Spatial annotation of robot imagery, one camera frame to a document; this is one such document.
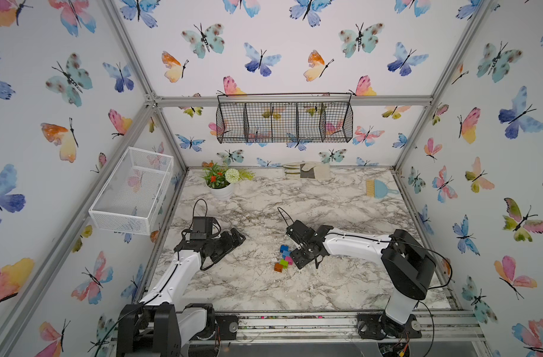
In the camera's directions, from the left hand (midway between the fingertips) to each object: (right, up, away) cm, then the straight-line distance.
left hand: (239, 241), depth 86 cm
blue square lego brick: (+17, -3, +3) cm, 18 cm away
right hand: (+24, -6, +2) cm, 25 cm away
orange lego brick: (+15, -10, -1) cm, 17 cm away
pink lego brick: (+19, -6, -5) cm, 20 cm away
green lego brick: (+17, -8, 0) cm, 19 cm away
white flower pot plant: (-11, +23, +12) cm, 28 cm away
